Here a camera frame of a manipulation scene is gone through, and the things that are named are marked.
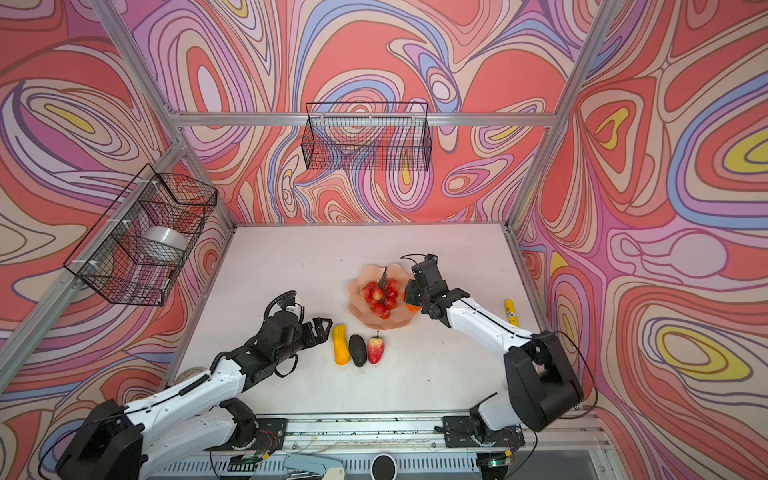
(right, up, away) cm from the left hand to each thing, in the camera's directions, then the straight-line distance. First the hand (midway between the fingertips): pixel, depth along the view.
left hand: (327, 324), depth 84 cm
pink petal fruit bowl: (+9, +3, +9) cm, 13 cm away
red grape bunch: (+16, +8, +6) cm, 18 cm away
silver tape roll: (-37, +23, -13) cm, 46 cm away
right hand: (+26, +7, +5) cm, 27 cm away
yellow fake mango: (+4, -6, 0) cm, 7 cm away
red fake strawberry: (+14, -7, 0) cm, 16 cm away
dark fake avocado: (+9, -7, -1) cm, 11 cm away
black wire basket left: (-46, +21, -11) cm, 51 cm away
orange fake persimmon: (+24, +4, +5) cm, 25 cm away
